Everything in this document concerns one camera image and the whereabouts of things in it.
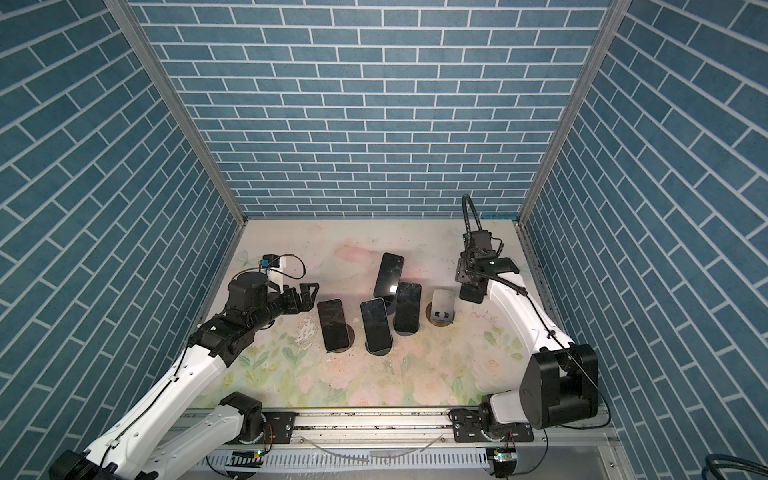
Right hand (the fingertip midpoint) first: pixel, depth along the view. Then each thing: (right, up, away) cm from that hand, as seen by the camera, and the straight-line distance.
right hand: (473, 268), depth 86 cm
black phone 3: (-19, -12, 0) cm, 22 cm away
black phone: (-40, -16, -2) cm, 44 cm away
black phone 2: (-28, -16, -4) cm, 32 cm away
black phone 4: (-25, -3, +6) cm, 25 cm away
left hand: (-46, -4, -9) cm, 47 cm away
